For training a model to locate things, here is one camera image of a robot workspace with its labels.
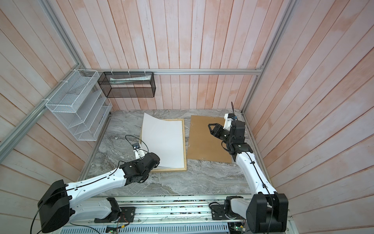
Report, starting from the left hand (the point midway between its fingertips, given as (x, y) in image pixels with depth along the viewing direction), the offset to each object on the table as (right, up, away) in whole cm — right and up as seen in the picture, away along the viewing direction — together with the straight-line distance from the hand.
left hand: (147, 157), depth 83 cm
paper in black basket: (-21, +47, +8) cm, 52 cm away
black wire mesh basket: (-15, +45, +8) cm, 48 cm away
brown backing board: (+36, +4, +22) cm, 42 cm away
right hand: (+37, +18, -2) cm, 41 cm away
